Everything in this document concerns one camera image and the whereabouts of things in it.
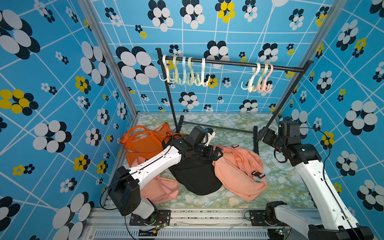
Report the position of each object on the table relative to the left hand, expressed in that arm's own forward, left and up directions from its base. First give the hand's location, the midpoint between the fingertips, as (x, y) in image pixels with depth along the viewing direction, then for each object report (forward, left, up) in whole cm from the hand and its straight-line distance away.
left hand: (219, 153), depth 77 cm
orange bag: (+18, +50, -18) cm, 56 cm away
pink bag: (-13, +29, -13) cm, 35 cm away
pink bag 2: (-5, -13, -13) cm, 19 cm away
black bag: (-5, +11, -15) cm, 19 cm away
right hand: (+6, -25, +8) cm, 27 cm away
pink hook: (+51, -38, +5) cm, 64 cm away
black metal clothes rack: (+37, +24, -17) cm, 47 cm away
